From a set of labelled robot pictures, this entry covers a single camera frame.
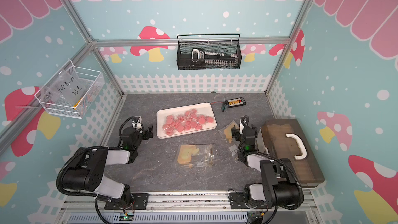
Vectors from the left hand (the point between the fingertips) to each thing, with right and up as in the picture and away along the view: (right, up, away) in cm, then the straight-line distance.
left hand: (145, 126), depth 94 cm
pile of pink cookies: (+24, +2, +8) cm, 25 cm away
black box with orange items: (+59, +16, +18) cm, 64 cm away
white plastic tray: (+35, +10, +15) cm, 40 cm away
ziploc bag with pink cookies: (+31, -16, -5) cm, 36 cm away
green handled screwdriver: (+50, +13, +18) cm, 55 cm away
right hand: (+60, +1, -3) cm, 60 cm away
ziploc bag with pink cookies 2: (+51, -9, -5) cm, 52 cm away
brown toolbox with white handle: (+75, -4, -19) cm, 78 cm away
